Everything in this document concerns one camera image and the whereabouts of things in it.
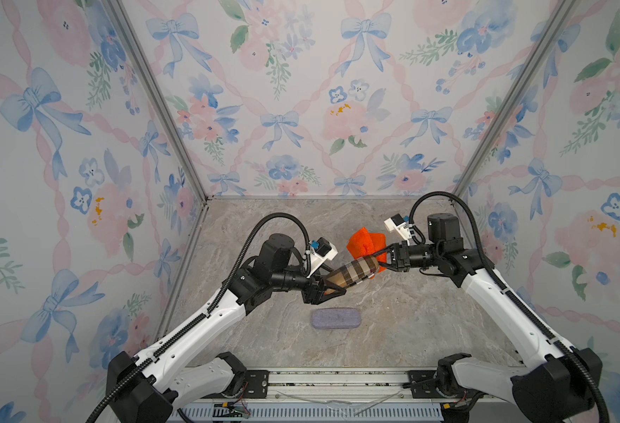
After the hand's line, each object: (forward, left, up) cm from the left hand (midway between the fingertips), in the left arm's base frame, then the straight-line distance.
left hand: (340, 282), depth 66 cm
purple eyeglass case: (-1, 0, -23) cm, 23 cm away
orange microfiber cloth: (+9, -6, +4) cm, 12 cm away
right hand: (+5, -8, +1) cm, 10 cm away
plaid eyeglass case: (0, -3, +5) cm, 5 cm away
